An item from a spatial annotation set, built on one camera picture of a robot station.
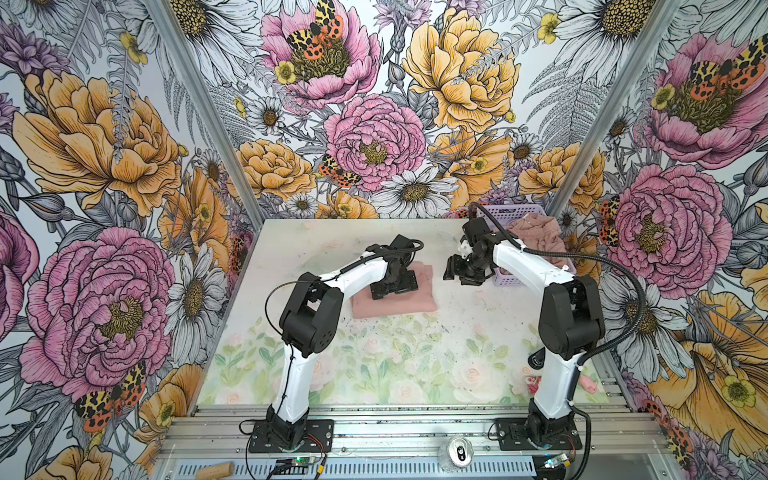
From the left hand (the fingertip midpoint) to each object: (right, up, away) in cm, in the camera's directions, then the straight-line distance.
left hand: (397, 296), depth 95 cm
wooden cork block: (-41, -35, -28) cm, 60 cm away
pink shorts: (+52, +21, +15) cm, 58 cm away
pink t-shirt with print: (+7, -1, +1) cm, 8 cm away
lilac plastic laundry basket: (+40, +27, +25) cm, 55 cm away
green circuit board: (-22, -35, -24) cm, 48 cm away
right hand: (+17, +4, -3) cm, 18 cm away
